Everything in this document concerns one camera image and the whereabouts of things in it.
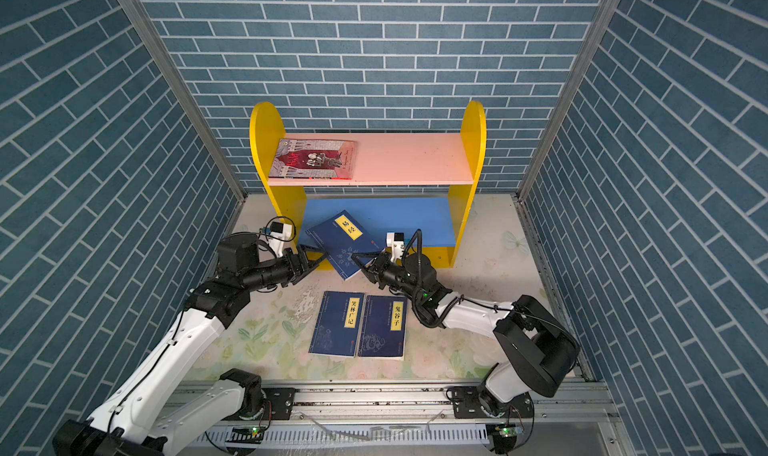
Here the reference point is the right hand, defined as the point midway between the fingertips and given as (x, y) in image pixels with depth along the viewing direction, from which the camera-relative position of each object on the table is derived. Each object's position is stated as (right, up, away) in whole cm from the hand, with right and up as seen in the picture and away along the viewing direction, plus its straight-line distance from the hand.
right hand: (348, 256), depth 73 cm
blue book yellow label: (-3, +4, +6) cm, 8 cm away
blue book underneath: (+8, -23, +13) cm, 28 cm away
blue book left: (-5, -21, +13) cm, 25 cm away
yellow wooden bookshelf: (+21, +23, +51) cm, 60 cm away
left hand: (-5, -1, -2) cm, 6 cm away
